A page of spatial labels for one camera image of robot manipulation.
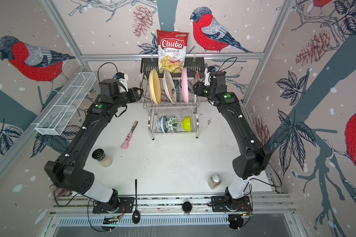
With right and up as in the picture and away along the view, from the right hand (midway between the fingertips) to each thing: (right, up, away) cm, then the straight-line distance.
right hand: (194, 87), depth 77 cm
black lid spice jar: (-51, -40, +5) cm, 65 cm away
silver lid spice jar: (+10, -47, -6) cm, 49 cm away
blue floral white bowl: (-19, -20, +13) cm, 31 cm away
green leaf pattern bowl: (-13, -20, +13) cm, 27 cm away
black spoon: (-29, -64, -7) cm, 71 cm away
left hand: (-29, -1, -4) cm, 29 cm away
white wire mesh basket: (-69, -19, -8) cm, 72 cm away
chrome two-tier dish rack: (-7, -11, +23) cm, 27 cm away
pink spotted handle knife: (-44, -35, +18) cm, 59 cm away
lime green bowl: (-4, -20, +17) cm, 27 cm away
